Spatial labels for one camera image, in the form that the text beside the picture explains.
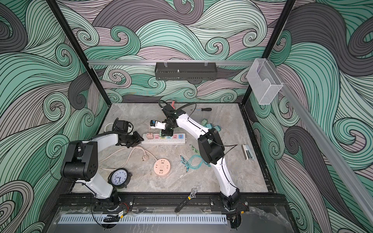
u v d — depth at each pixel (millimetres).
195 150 925
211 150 560
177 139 950
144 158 872
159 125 815
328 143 518
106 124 1035
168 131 828
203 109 1165
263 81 784
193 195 758
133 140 850
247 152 900
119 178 795
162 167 835
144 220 760
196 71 950
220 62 947
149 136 925
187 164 872
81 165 468
